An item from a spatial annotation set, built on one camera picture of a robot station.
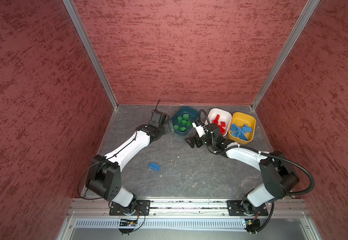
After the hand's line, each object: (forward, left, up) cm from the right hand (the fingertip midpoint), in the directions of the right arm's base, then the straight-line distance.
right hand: (190, 138), depth 88 cm
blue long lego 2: (+11, -41, -7) cm, 42 cm away
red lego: (+17, -26, -9) cm, 33 cm away
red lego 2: (+12, -25, -10) cm, 29 cm away
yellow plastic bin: (+23, -41, -11) cm, 48 cm away
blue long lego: (-12, +22, -11) cm, 27 cm away
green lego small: (+21, +5, -7) cm, 23 cm away
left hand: (+4, +14, +4) cm, 15 cm away
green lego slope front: (+13, +4, -8) cm, 16 cm away
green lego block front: (+19, +2, -9) cm, 21 cm away
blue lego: (+15, -34, -11) cm, 39 cm away
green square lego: (+15, +8, -8) cm, 19 cm away
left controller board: (-39, +35, -14) cm, 54 cm away
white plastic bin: (+24, -27, -9) cm, 37 cm away
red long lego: (+19, -21, -8) cm, 30 cm away
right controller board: (-43, -28, -13) cm, 53 cm away
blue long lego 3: (+7, -37, -10) cm, 39 cm away
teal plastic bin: (+29, -6, -11) cm, 32 cm away
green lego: (+25, +1, -8) cm, 26 cm away
